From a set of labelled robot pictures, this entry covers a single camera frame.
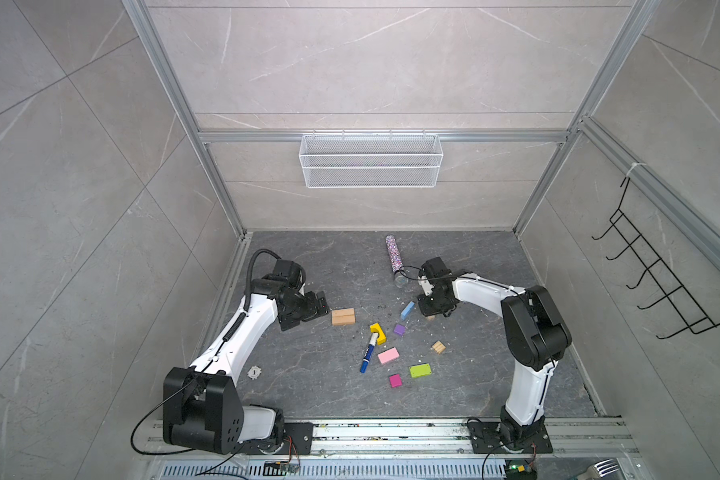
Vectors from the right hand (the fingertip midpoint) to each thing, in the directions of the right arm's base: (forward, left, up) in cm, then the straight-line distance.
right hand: (426, 306), depth 99 cm
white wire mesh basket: (+40, +18, +30) cm, 53 cm away
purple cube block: (-8, +10, +1) cm, 13 cm away
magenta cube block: (-24, +12, 0) cm, 27 cm away
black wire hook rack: (-11, -48, +32) cm, 58 cm away
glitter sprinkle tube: (+17, +9, +4) cm, 20 cm away
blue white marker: (-16, +20, +2) cm, 26 cm away
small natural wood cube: (-15, -1, +1) cm, 15 cm away
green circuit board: (-45, -16, 0) cm, 48 cm away
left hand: (-7, +35, +14) cm, 38 cm away
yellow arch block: (-12, +16, +3) cm, 20 cm away
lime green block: (-22, +5, +1) cm, 22 cm away
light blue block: (-1, +6, +3) cm, 7 cm away
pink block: (-17, +14, +1) cm, 22 cm away
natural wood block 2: (-3, +28, +2) cm, 28 cm away
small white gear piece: (-21, +53, +1) cm, 57 cm away
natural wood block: (-4, +28, +1) cm, 28 cm away
